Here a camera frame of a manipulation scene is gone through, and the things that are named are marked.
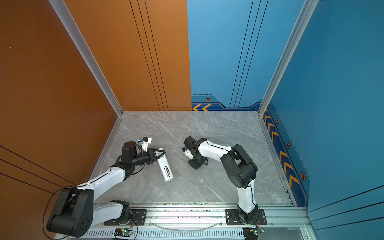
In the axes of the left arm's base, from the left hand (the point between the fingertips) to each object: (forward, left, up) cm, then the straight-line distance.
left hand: (165, 152), depth 83 cm
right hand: (-1, -17, -13) cm, 22 cm away
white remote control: (-8, -1, -2) cm, 8 cm away
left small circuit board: (-36, +17, -15) cm, 42 cm away
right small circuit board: (-35, -44, -14) cm, 59 cm away
